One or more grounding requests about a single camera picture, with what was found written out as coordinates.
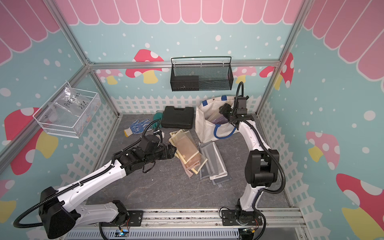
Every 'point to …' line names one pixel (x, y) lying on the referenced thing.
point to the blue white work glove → (138, 127)
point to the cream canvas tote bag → (211, 124)
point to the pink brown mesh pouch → (191, 165)
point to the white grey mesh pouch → (212, 166)
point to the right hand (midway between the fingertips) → (222, 108)
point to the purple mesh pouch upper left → (220, 120)
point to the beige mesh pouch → (181, 140)
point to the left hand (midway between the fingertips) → (170, 151)
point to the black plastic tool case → (178, 118)
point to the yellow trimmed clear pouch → (203, 160)
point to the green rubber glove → (157, 125)
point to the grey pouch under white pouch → (219, 181)
